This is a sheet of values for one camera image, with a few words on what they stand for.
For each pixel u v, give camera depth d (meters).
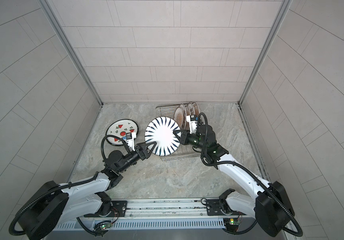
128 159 0.63
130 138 0.68
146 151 0.67
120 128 0.99
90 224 0.68
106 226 0.64
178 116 0.96
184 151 0.90
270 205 0.39
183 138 0.64
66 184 0.46
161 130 0.74
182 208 0.73
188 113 0.90
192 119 0.67
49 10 0.72
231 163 0.50
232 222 0.68
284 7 0.71
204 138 0.57
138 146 0.71
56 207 0.40
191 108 0.96
